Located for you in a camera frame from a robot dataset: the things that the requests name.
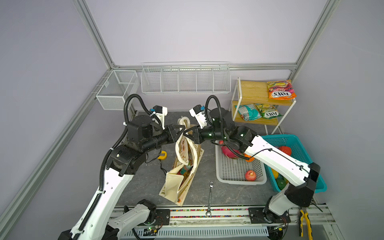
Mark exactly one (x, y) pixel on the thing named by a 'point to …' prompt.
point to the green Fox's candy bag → (268, 111)
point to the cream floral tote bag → (188, 154)
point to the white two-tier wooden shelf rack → (248, 92)
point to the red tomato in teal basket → (286, 149)
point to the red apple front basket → (250, 175)
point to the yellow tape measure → (163, 155)
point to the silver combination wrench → (211, 184)
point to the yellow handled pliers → (302, 215)
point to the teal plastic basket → (298, 152)
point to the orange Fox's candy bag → (281, 90)
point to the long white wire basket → (184, 78)
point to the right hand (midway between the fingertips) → (183, 134)
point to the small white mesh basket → (118, 89)
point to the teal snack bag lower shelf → (249, 112)
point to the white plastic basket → (232, 171)
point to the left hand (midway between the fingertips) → (185, 130)
